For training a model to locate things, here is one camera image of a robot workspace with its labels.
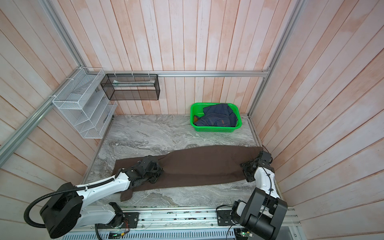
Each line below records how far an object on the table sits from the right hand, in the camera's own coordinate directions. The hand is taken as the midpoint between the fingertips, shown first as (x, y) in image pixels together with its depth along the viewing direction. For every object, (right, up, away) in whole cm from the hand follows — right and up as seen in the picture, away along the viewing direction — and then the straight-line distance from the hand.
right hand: (244, 167), depth 88 cm
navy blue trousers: (-10, +34, +24) cm, 43 cm away
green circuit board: (-6, -27, -18) cm, 33 cm away
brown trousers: (-27, 0, +5) cm, 28 cm away
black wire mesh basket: (-74, +54, +17) cm, 93 cm away
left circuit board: (-69, -28, -17) cm, 76 cm away
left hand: (-47, -2, -3) cm, 47 cm away
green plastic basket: (-26, +39, +29) cm, 55 cm away
